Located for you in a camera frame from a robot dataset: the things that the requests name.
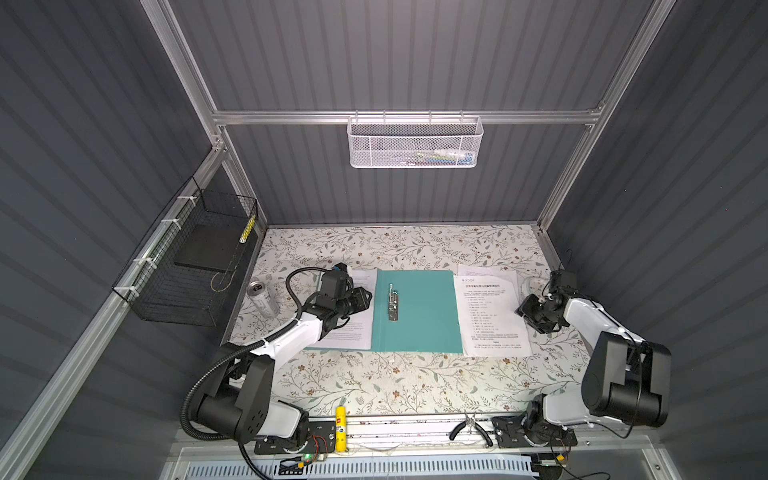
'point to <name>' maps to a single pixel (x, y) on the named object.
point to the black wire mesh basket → (186, 269)
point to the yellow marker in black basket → (247, 230)
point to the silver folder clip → (393, 304)
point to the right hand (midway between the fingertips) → (527, 315)
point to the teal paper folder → (428, 316)
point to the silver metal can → (261, 296)
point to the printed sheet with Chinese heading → (488, 317)
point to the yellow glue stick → (341, 429)
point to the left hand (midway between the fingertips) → (370, 295)
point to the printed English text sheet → (357, 333)
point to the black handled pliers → (470, 422)
